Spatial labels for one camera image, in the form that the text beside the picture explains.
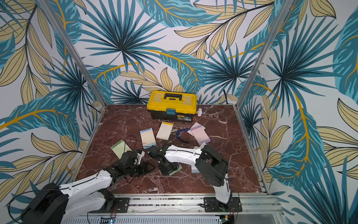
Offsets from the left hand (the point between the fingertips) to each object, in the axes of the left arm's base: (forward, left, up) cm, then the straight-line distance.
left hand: (152, 170), depth 82 cm
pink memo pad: (+27, -31, -2) cm, 41 cm away
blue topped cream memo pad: (+23, +6, -2) cm, 24 cm away
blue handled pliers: (+28, -15, -2) cm, 32 cm away
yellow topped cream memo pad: (+31, -5, -3) cm, 31 cm away
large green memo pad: (+2, -16, 0) cm, 16 cm away
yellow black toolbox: (+41, -10, +13) cm, 45 cm away
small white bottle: (+46, -32, +1) cm, 56 cm away
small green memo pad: (+15, +24, -2) cm, 28 cm away
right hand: (+1, -10, -2) cm, 10 cm away
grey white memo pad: (+2, -26, -3) cm, 26 cm away
